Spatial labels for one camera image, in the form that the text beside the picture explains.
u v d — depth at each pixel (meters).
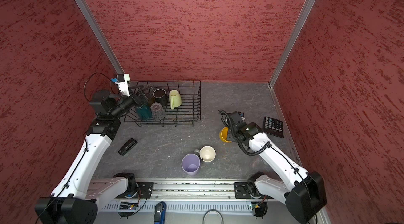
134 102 0.62
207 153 0.84
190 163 0.81
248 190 0.67
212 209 0.70
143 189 0.75
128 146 0.85
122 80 0.59
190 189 0.76
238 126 0.61
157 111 0.93
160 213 0.64
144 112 0.93
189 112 1.03
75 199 0.38
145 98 0.61
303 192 0.38
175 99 0.98
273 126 0.95
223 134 0.77
